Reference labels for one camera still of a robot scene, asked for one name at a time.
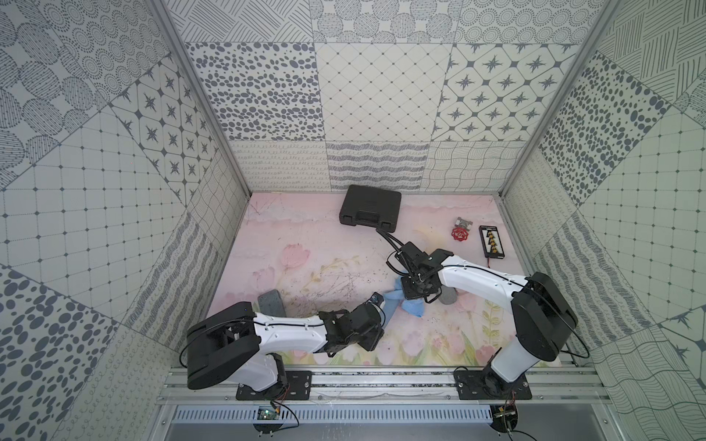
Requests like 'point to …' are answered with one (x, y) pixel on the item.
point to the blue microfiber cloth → (415, 307)
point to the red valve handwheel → (460, 233)
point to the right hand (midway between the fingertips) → (414, 295)
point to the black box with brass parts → (492, 243)
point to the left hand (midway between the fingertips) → (383, 335)
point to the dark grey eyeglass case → (270, 303)
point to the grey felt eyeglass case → (449, 295)
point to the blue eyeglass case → (391, 304)
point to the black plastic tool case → (371, 207)
